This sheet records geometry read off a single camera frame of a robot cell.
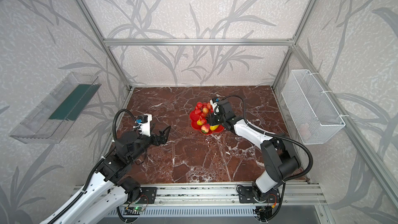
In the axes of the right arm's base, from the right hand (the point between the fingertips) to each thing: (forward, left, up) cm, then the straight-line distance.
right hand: (209, 111), depth 90 cm
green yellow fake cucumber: (-6, -3, -9) cm, 11 cm away
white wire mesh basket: (-18, -42, +21) cm, 51 cm away
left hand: (-14, +21, +12) cm, 28 cm away
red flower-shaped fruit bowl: (+1, +9, -9) cm, 13 cm away
